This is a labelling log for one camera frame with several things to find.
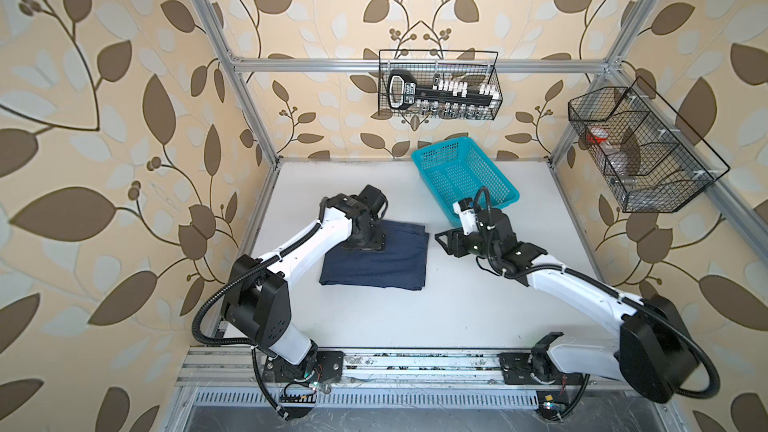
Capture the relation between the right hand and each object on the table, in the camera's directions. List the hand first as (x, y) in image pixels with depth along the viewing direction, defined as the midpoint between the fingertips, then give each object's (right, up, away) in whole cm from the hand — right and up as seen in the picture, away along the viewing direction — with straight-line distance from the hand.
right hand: (444, 236), depth 83 cm
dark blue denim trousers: (-12, -10, +7) cm, 17 cm away
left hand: (-20, -2, 0) cm, 20 cm away
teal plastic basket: (+10, +21, +36) cm, 43 cm away
